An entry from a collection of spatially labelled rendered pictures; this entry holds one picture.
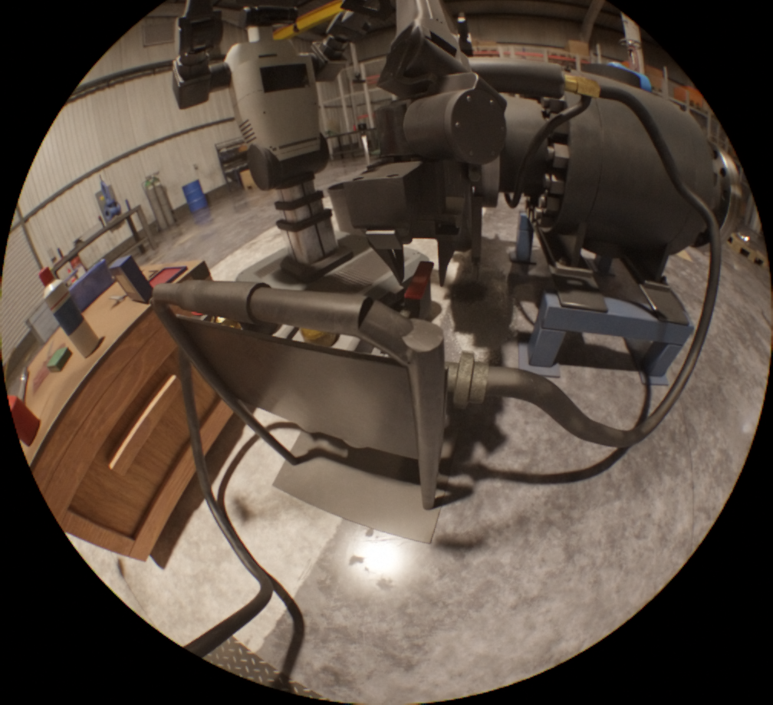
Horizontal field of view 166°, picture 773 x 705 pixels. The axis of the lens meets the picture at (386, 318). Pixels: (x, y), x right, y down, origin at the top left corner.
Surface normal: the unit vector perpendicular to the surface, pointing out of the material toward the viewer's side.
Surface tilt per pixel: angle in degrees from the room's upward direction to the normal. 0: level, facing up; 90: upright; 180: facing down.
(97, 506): 90
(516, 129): 70
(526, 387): 46
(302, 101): 90
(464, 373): 27
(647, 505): 0
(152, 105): 90
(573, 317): 90
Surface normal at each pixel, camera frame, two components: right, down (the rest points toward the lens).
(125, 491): 0.94, 0.11
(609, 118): -0.34, 0.25
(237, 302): -0.33, 0.03
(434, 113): -0.86, 0.08
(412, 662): -0.14, -0.76
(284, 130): 0.73, 0.36
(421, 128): -0.87, 0.43
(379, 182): -0.32, 0.64
